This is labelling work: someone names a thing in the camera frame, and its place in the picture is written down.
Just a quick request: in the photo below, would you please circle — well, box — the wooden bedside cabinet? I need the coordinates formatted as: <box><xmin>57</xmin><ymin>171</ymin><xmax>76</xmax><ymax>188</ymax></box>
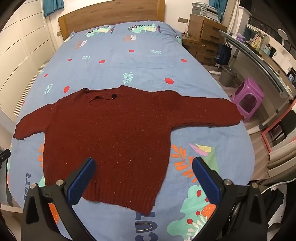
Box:
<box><xmin>181</xmin><ymin>35</ymin><xmax>220</xmax><ymax>66</ymax></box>

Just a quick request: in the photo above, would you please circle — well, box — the teal curtain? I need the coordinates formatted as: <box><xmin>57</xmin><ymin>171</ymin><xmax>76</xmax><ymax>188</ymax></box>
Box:
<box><xmin>43</xmin><ymin>0</ymin><xmax>65</xmax><ymax>17</ymax></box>
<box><xmin>209</xmin><ymin>0</ymin><xmax>229</xmax><ymax>22</ymax></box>

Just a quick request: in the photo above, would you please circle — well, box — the white desk lamp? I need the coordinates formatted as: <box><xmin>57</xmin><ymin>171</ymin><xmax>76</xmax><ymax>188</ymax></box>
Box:
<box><xmin>277</xmin><ymin>29</ymin><xmax>290</xmax><ymax>50</ymax></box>

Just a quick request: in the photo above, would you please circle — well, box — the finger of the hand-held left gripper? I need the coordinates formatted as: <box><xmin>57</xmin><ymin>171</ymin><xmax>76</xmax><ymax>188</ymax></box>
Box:
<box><xmin>0</xmin><ymin>149</ymin><xmax>11</xmax><ymax>168</ymax></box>

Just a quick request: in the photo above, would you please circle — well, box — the white wardrobe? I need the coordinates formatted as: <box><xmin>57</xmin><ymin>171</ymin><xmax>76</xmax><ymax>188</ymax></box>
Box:
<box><xmin>0</xmin><ymin>0</ymin><xmax>60</xmax><ymax>121</ymax></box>

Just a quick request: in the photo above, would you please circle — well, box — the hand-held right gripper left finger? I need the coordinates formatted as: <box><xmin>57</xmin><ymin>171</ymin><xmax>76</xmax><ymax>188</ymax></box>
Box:
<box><xmin>21</xmin><ymin>157</ymin><xmax>97</xmax><ymax>241</ymax></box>

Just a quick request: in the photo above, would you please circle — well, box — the dark red knitted sweater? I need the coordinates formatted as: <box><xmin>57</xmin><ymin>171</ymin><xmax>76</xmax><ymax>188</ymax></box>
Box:
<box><xmin>13</xmin><ymin>85</ymin><xmax>245</xmax><ymax>215</ymax></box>

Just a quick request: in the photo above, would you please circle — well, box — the white bookcase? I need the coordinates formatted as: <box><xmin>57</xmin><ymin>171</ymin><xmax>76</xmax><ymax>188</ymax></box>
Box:
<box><xmin>228</xmin><ymin>6</ymin><xmax>252</xmax><ymax>37</ymax></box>

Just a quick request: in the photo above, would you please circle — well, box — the grey desk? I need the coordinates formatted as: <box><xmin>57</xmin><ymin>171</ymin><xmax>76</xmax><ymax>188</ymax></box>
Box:
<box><xmin>218</xmin><ymin>30</ymin><xmax>296</xmax><ymax>135</ymax></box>

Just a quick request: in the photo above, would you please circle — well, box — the white printer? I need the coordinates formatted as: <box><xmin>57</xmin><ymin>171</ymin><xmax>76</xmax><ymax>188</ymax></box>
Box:
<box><xmin>205</xmin><ymin>6</ymin><xmax>223</xmax><ymax>22</ymax></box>

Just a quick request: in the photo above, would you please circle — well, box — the purple plastic stool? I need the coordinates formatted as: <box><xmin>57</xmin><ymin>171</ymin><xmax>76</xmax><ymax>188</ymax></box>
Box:
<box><xmin>231</xmin><ymin>77</ymin><xmax>265</xmax><ymax>123</ymax></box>

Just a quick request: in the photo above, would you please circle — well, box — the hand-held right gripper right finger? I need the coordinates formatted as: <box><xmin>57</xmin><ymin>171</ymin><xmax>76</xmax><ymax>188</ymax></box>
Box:
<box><xmin>192</xmin><ymin>156</ymin><xmax>270</xmax><ymax>241</ymax></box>

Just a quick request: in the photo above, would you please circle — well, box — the blue printed bed sheet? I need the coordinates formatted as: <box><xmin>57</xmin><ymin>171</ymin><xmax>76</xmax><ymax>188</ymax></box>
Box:
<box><xmin>6</xmin><ymin>20</ymin><xmax>256</xmax><ymax>241</ymax></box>

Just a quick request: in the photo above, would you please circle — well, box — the white chair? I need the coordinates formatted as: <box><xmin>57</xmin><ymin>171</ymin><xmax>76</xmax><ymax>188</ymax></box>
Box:
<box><xmin>250</xmin><ymin>178</ymin><xmax>296</xmax><ymax>241</ymax></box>

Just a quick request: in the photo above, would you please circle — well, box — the row of books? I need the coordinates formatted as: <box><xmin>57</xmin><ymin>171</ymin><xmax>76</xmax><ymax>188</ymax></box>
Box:
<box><xmin>248</xmin><ymin>34</ymin><xmax>263</xmax><ymax>50</ymax></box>

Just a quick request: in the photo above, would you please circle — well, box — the red framed board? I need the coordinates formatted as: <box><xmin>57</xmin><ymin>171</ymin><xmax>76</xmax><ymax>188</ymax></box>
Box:
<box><xmin>261</xmin><ymin>119</ymin><xmax>296</xmax><ymax>154</ymax></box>

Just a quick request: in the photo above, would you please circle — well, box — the grey trash bin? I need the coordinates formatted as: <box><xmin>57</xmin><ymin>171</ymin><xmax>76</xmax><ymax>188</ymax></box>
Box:
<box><xmin>218</xmin><ymin>65</ymin><xmax>237</xmax><ymax>87</ymax></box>

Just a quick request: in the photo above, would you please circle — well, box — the wooden drawer chest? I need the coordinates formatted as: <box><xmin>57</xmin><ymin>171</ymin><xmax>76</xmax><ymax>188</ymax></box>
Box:
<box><xmin>188</xmin><ymin>13</ymin><xmax>228</xmax><ymax>45</ymax></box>

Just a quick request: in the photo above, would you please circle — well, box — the dark blue bag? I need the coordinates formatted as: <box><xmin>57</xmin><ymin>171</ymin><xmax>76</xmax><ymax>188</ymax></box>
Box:
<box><xmin>214</xmin><ymin>42</ymin><xmax>232</xmax><ymax>66</ymax></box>

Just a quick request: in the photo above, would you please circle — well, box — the stack of beige boards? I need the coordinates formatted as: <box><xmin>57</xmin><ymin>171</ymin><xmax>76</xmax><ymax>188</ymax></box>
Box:
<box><xmin>266</xmin><ymin>144</ymin><xmax>296</xmax><ymax>173</ymax></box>

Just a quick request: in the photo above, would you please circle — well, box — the wooden bed headboard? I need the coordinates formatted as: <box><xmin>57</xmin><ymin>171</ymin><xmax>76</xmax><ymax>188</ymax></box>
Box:
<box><xmin>57</xmin><ymin>0</ymin><xmax>166</xmax><ymax>42</ymax></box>

